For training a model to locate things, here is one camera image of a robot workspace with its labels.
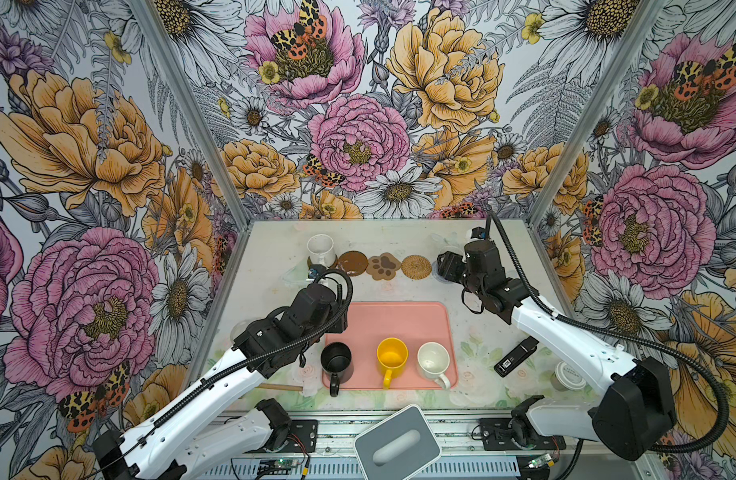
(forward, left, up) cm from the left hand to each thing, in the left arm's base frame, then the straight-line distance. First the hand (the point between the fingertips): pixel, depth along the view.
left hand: (334, 313), depth 73 cm
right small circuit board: (-28, -48, -21) cm, 60 cm away
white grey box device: (-25, -15, -20) cm, 35 cm away
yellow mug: (-3, -15, -20) cm, 25 cm away
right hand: (+14, -29, -1) cm, 32 cm away
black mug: (-4, +1, -19) cm, 19 cm away
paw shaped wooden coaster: (+30, -13, -21) cm, 39 cm away
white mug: (+32, +8, -14) cm, 36 cm away
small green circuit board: (-28, +14, -21) cm, 37 cm away
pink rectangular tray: (+9, -23, -24) cm, 34 cm away
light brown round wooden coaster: (+30, +4, -20) cm, 36 cm away
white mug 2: (-5, -26, -19) cm, 32 cm away
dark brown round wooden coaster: (+31, -2, -20) cm, 37 cm away
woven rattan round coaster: (+29, -25, -21) cm, 44 cm away
